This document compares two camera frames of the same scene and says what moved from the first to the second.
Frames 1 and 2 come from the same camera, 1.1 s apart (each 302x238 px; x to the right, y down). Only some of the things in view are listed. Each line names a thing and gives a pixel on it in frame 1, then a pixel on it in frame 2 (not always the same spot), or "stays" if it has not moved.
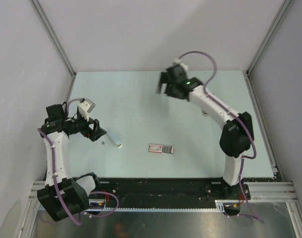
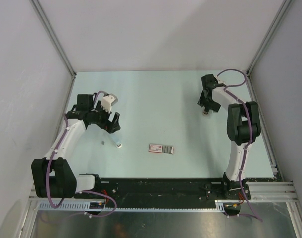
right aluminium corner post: (284, 7) stays
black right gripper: (164, 79) -> (214, 106)
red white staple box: (160, 148) stays
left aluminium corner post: (48, 26) stays
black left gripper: (97, 131) -> (110, 127)
